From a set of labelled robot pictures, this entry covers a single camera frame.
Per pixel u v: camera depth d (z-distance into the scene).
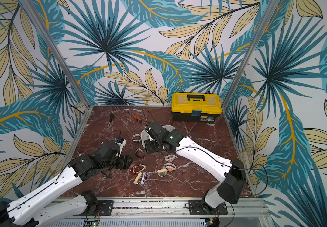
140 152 0.93
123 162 0.65
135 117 1.10
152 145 0.65
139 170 0.84
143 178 0.80
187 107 1.00
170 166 0.86
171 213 0.73
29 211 0.40
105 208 0.74
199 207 0.73
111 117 1.10
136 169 0.86
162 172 0.82
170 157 0.90
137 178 0.80
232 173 0.41
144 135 0.98
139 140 0.98
